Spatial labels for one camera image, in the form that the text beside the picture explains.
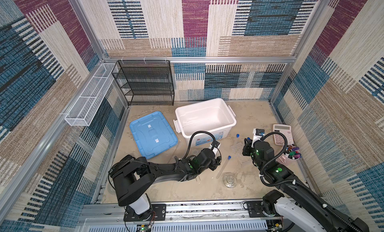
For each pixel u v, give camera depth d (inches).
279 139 38.0
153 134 40.3
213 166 29.3
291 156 32.0
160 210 29.2
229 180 30.4
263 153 22.8
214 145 27.9
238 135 32.7
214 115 41.0
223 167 34.8
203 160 24.6
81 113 35.0
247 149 27.7
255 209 28.8
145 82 43.1
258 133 26.7
